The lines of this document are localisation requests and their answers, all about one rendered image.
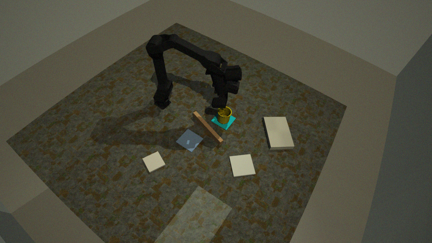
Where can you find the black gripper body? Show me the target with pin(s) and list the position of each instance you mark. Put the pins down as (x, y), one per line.
(219, 102)

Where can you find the beige flat square pad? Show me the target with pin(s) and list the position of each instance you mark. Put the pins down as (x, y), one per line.
(242, 165)

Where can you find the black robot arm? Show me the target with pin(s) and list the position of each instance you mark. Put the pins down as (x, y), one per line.
(208, 59)

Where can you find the beige flat rectangular block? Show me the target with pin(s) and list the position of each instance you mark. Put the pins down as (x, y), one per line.
(277, 133)

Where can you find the tan flat bar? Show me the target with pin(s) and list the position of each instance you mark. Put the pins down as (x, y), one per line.
(208, 128)

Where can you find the beige flat square tile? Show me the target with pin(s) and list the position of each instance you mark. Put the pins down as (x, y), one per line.
(153, 162)

